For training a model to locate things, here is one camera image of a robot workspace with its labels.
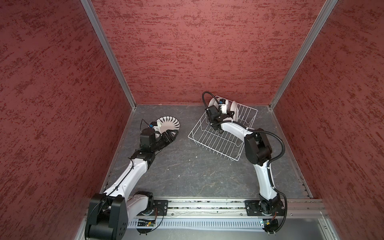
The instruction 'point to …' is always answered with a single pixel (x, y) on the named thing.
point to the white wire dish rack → (221, 141)
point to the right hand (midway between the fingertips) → (231, 114)
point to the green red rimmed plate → (234, 108)
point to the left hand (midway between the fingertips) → (176, 136)
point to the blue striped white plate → (168, 122)
